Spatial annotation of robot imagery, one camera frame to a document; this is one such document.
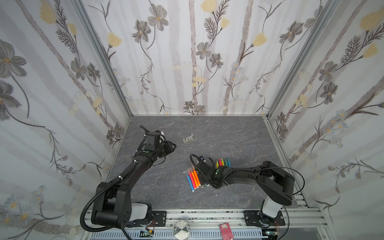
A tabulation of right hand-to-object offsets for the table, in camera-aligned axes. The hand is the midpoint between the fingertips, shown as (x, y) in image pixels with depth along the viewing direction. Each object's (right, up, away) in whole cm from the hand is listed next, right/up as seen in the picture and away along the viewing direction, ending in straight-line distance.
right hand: (197, 172), depth 88 cm
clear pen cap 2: (-4, +19, +17) cm, 26 cm away
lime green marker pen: (+13, +3, +5) cm, 14 cm away
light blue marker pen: (-4, -5, -2) cm, 7 cm away
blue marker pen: (+21, +5, +6) cm, 22 cm away
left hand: (-14, +18, -2) cm, 23 cm away
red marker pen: (-3, -3, -2) cm, 5 cm away
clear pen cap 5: (-9, +18, +16) cm, 26 cm away
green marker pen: (+19, +4, +5) cm, 20 cm away
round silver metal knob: (-7, -15, -29) cm, 33 cm away
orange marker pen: (-1, +1, -10) cm, 10 cm away
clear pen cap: (-2, +20, +19) cm, 28 cm away
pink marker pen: (+15, +5, +6) cm, 17 cm away
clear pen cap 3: (-5, +19, +17) cm, 26 cm away
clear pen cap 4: (-7, +19, +17) cm, 26 cm away
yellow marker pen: (+17, +5, +6) cm, 18 cm away
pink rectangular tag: (+14, -24, -18) cm, 33 cm away
